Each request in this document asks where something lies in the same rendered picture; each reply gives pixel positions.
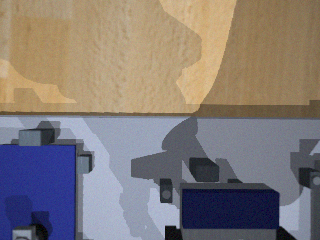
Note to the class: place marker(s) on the blue rectangular plate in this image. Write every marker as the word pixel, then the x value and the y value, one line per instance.
pixel 39 185

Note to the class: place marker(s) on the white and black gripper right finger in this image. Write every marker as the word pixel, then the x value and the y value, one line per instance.
pixel 282 234

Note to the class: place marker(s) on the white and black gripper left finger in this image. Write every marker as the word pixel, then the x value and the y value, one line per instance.
pixel 172 233

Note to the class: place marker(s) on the blue rectangular block with slot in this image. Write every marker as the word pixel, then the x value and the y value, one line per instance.
pixel 228 211
pixel 316 220

